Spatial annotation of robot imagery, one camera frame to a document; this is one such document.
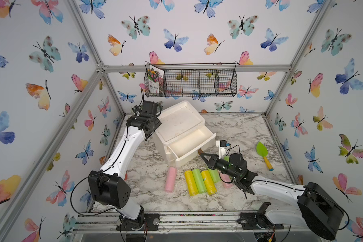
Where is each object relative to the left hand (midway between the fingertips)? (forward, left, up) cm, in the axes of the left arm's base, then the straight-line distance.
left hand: (157, 122), depth 82 cm
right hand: (-17, -23, -6) cm, 29 cm away
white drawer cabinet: (-5, -14, -2) cm, 15 cm away
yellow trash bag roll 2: (-27, -28, -23) cm, 45 cm away
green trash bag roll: (-27, -23, -22) cm, 41 cm away
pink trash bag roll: (-23, -6, -23) cm, 33 cm away
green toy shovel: (-4, -66, -25) cm, 70 cm away
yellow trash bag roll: (-25, -18, -22) cm, 38 cm away
